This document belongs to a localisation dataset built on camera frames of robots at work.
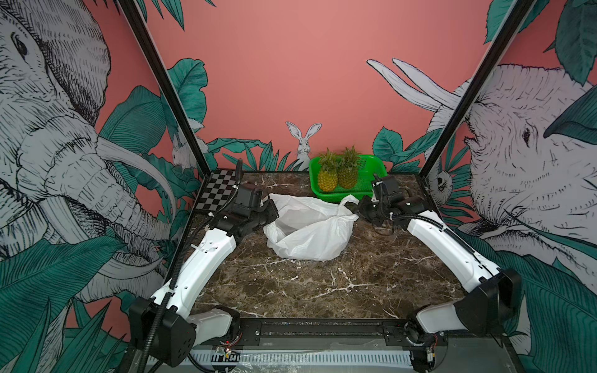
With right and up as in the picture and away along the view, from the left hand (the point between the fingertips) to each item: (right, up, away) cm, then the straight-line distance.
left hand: (279, 206), depth 78 cm
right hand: (+25, 0, +2) cm, 25 cm away
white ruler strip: (+16, -46, -8) cm, 50 cm away
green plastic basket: (+42, +18, +40) cm, 61 cm away
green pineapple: (+28, +16, +24) cm, 40 cm away
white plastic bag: (+10, -8, -3) cm, 13 cm away
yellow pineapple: (+20, +13, +26) cm, 35 cm away
